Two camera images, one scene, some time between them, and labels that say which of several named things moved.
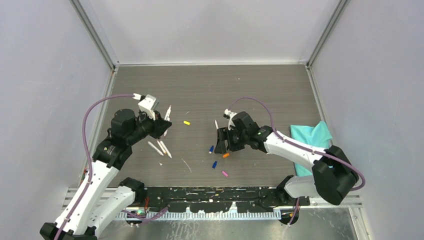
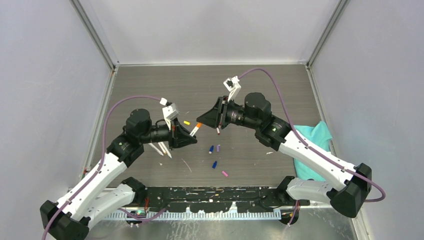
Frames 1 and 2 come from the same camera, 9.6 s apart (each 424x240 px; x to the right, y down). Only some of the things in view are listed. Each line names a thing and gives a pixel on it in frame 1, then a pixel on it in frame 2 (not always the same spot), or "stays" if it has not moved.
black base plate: x=214 y=199 stays
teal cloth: x=319 y=136 stays
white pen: x=166 y=149 stays
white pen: x=155 y=148 stays
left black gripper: x=159 y=125 → x=178 y=136
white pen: x=167 y=117 → x=194 y=131
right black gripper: x=224 y=134 → x=216 y=117
